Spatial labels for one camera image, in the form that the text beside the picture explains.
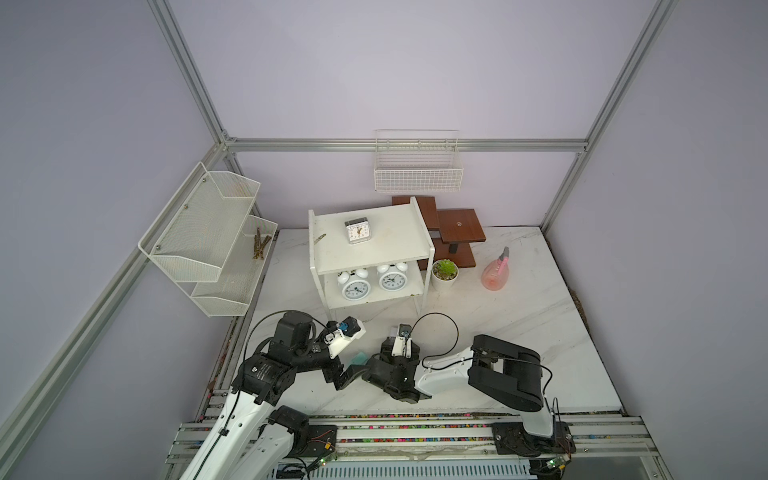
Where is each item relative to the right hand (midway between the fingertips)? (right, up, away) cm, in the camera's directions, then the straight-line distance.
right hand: (397, 343), depth 91 cm
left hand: (-10, +3, -20) cm, 23 cm away
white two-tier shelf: (-7, +27, -20) cm, 35 cm away
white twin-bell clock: (-1, +21, -11) cm, 24 cm away
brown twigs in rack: (-46, +31, +7) cm, 56 cm away
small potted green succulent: (+16, +21, +6) cm, 27 cm away
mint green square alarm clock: (-10, -1, -11) cm, 15 cm away
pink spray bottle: (+35, +21, +13) cm, 43 cm away
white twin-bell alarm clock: (-11, +20, -14) cm, 27 cm away
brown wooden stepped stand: (+19, +35, +8) cm, 41 cm away
